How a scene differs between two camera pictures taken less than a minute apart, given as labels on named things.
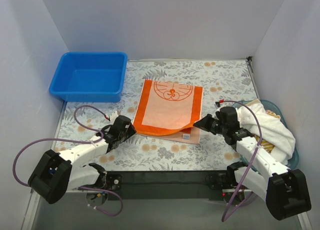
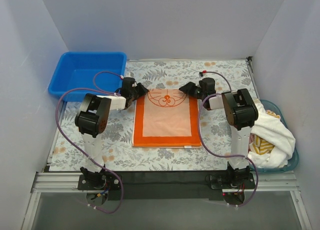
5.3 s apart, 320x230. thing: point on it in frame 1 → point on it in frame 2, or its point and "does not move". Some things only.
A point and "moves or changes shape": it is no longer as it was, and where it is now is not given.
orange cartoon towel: x=168 y=110 moves or changes shape
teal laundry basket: x=272 y=107 does not move
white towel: x=275 y=132 does not move
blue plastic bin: x=90 y=77 does not move
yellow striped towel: x=267 y=146 does not move
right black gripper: x=208 y=124 → x=194 y=89
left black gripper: x=128 y=131 → x=136 y=91
